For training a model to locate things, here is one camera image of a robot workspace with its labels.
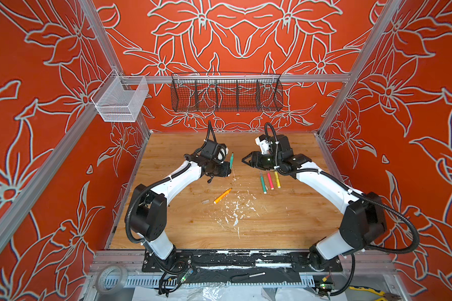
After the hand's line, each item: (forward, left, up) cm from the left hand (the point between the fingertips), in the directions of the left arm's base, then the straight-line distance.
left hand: (229, 168), depth 86 cm
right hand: (0, -6, +7) cm, 9 cm away
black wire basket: (+38, +3, +17) cm, 41 cm away
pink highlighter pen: (+2, -22, -13) cm, 25 cm away
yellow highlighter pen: (+3, -26, -13) cm, 29 cm away
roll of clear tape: (-46, +39, -15) cm, 62 cm away
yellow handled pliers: (-43, -59, -13) cm, 74 cm away
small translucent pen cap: (-11, +11, -14) cm, 21 cm away
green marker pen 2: (0, -18, -13) cm, 22 cm away
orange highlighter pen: (-7, +3, -14) cm, 16 cm away
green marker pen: (+4, -1, +1) cm, 4 cm away
